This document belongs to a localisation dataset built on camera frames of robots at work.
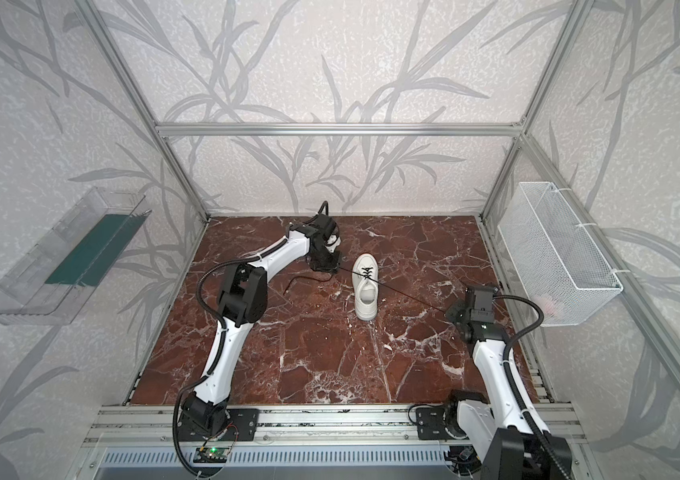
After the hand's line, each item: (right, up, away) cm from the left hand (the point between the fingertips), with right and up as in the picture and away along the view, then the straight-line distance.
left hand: (341, 260), depth 102 cm
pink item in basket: (+53, -10, -30) cm, 61 cm away
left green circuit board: (-30, -45, -30) cm, 62 cm away
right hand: (+35, -11, -16) cm, 40 cm away
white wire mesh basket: (+48, +3, -38) cm, 62 cm away
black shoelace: (+9, -4, -5) cm, 11 cm away
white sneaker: (+8, -6, -8) cm, 13 cm away
